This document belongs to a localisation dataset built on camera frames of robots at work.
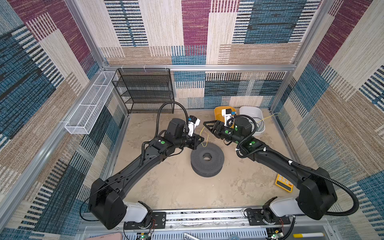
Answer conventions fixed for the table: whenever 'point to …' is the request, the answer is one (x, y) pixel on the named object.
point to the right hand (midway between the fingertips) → (204, 127)
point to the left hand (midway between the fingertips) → (204, 137)
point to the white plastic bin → (255, 112)
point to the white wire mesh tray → (82, 120)
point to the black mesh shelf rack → (144, 90)
